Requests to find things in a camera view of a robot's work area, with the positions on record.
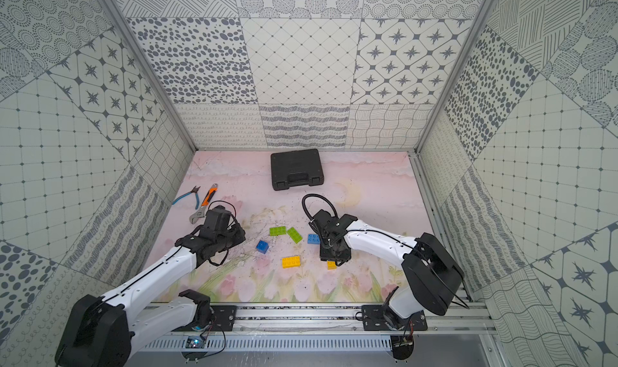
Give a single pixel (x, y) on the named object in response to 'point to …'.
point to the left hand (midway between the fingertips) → (250, 232)
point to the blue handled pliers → (195, 190)
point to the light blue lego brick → (313, 239)
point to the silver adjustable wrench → (199, 213)
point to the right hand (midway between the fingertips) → (331, 259)
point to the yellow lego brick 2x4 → (290, 261)
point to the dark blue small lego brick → (262, 246)
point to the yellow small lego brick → (331, 265)
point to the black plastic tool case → (295, 168)
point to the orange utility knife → (209, 195)
